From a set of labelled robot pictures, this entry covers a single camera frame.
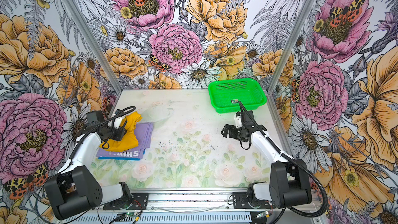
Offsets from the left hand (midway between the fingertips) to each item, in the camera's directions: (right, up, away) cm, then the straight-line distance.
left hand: (121, 135), depth 85 cm
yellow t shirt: (+5, -4, -1) cm, 6 cm away
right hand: (+59, -2, +2) cm, 59 cm away
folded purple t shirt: (+9, 0, +9) cm, 13 cm away
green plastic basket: (+78, +26, +35) cm, 89 cm away
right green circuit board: (+72, -33, -14) cm, 81 cm away
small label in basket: (+67, +19, +30) cm, 76 cm away
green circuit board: (+12, -33, -14) cm, 38 cm away
